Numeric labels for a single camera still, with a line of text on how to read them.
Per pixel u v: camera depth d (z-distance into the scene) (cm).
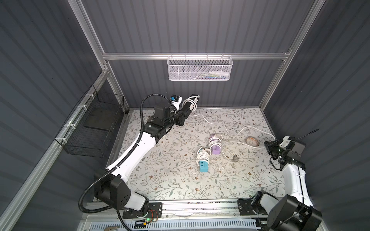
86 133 72
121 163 44
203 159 87
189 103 77
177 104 67
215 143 91
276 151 70
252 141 101
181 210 75
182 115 75
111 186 40
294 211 40
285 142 73
